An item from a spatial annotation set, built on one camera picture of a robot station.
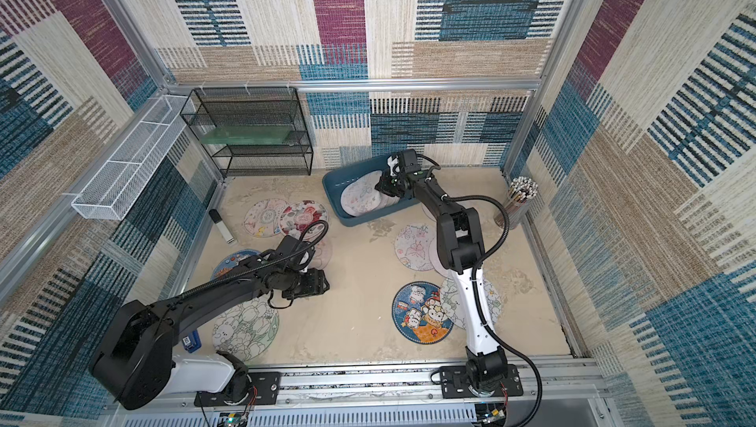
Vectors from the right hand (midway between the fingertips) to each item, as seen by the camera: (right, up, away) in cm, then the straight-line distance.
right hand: (380, 188), depth 105 cm
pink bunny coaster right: (+16, -23, -10) cm, 30 cm away
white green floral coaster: (+22, -32, -16) cm, 42 cm away
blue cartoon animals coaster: (+11, -37, -20) cm, 43 cm away
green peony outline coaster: (-37, -41, -23) cm, 59 cm away
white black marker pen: (-53, -13, -6) cm, 55 cm away
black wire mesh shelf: (-45, +20, 0) cm, 49 cm away
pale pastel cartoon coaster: (-42, -11, +2) cm, 43 cm away
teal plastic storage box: (-17, +3, +10) cm, 20 cm away
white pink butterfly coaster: (+11, -19, -6) cm, 23 cm away
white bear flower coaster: (-8, -3, +5) cm, 10 cm away
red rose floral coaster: (-26, -12, +1) cm, 29 cm away
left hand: (-16, -29, -20) cm, 39 cm away
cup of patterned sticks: (+42, -3, -15) cm, 45 cm away
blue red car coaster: (-48, -24, -9) cm, 54 cm away
